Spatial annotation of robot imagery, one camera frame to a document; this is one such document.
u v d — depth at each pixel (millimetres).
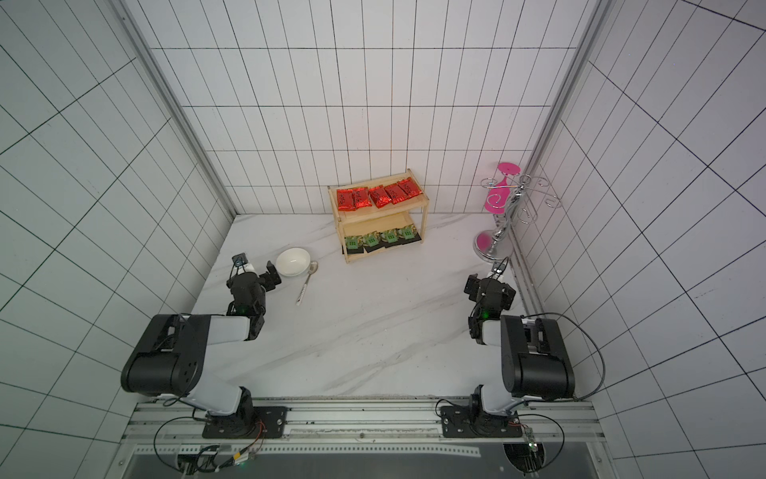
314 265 1018
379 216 923
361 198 944
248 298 713
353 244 1069
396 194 950
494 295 717
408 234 1104
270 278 855
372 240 1097
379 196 931
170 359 460
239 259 787
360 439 712
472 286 867
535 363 452
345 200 947
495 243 1069
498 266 805
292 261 1010
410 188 966
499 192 995
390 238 1100
